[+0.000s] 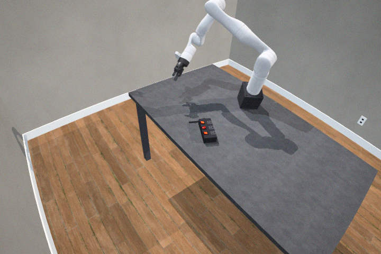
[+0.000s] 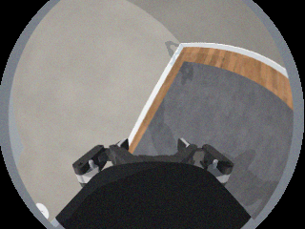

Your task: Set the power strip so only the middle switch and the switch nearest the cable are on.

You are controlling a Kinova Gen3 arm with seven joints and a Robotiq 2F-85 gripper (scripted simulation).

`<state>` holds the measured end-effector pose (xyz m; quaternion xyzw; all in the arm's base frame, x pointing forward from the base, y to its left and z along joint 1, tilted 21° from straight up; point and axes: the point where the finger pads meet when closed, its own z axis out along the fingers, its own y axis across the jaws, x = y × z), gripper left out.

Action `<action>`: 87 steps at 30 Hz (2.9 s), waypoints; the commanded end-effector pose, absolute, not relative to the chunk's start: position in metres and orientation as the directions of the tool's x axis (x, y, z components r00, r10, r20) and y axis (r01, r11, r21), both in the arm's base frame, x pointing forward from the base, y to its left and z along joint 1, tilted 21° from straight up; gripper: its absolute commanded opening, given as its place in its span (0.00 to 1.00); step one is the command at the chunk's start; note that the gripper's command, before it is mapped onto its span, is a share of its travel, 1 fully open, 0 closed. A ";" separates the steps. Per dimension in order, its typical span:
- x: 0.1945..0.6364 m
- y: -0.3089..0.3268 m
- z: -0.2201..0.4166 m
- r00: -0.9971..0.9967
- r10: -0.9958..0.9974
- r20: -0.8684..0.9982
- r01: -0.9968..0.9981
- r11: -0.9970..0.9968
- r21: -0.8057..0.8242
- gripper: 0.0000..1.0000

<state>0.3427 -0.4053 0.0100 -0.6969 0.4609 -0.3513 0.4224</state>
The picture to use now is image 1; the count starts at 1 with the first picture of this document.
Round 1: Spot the black power strip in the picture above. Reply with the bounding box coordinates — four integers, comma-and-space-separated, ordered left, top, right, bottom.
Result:
189, 118, 217, 143

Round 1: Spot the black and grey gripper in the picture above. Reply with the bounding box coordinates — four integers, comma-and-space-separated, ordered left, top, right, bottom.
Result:
172, 57, 189, 81

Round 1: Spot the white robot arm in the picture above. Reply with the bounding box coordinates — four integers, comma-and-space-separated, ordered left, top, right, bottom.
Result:
175, 0, 277, 95

